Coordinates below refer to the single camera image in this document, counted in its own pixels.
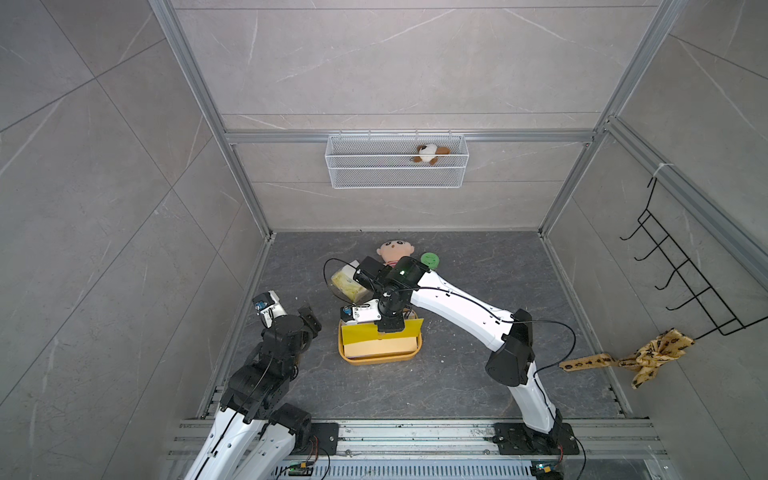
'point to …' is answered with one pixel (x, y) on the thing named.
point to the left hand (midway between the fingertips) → (301, 307)
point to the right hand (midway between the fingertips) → (384, 317)
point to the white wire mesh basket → (385, 162)
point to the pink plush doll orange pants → (392, 250)
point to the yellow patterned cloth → (645, 361)
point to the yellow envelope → (360, 333)
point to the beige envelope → (394, 346)
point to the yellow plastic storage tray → (381, 360)
